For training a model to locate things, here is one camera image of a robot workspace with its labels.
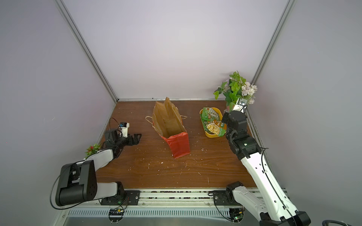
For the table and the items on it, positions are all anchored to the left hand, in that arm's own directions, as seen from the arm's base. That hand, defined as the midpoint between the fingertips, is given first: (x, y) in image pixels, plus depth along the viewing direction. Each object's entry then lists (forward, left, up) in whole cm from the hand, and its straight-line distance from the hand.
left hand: (135, 133), depth 92 cm
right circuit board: (-42, -60, -9) cm, 74 cm away
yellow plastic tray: (+8, -52, +2) cm, 53 cm away
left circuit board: (-43, +2, -11) cm, 44 cm away
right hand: (-2, -59, +30) cm, 66 cm away
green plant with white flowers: (+18, -63, +25) cm, 70 cm away
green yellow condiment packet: (+5, -57, 0) cm, 57 cm away
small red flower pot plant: (-16, +17, +8) cm, 25 cm away
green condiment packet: (+14, -48, 0) cm, 50 cm away
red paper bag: (+12, -21, -3) cm, 24 cm away
